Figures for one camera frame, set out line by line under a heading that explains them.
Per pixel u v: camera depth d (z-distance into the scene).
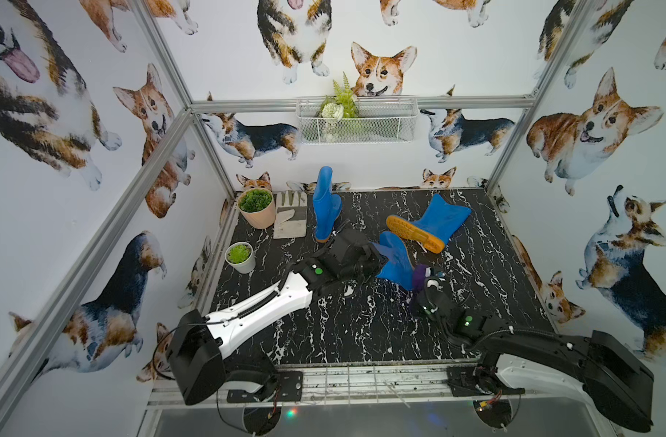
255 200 1.03
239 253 0.90
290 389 0.74
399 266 0.93
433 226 1.05
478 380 0.66
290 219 1.11
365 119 0.92
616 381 0.42
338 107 0.82
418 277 0.82
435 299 0.63
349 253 0.56
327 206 0.90
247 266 0.91
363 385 0.75
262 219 1.03
